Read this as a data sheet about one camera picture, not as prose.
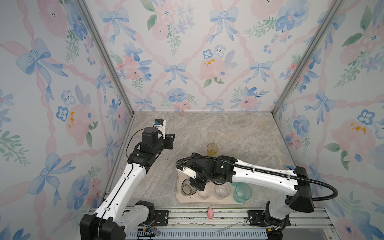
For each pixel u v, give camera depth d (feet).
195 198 2.62
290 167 2.80
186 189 2.39
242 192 2.57
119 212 1.33
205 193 2.68
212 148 3.22
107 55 2.83
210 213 2.45
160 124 2.18
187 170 2.01
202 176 1.85
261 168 1.48
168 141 2.22
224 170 1.57
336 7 2.26
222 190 2.72
